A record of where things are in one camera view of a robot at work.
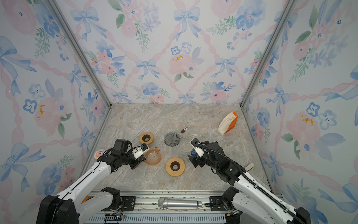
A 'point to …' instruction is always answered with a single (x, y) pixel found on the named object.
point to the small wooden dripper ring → (145, 135)
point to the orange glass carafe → (153, 156)
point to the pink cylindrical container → (98, 153)
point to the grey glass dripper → (172, 139)
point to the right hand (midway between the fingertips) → (194, 148)
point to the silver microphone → (175, 203)
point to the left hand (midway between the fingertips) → (142, 155)
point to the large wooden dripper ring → (175, 166)
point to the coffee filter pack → (228, 122)
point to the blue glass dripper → (193, 152)
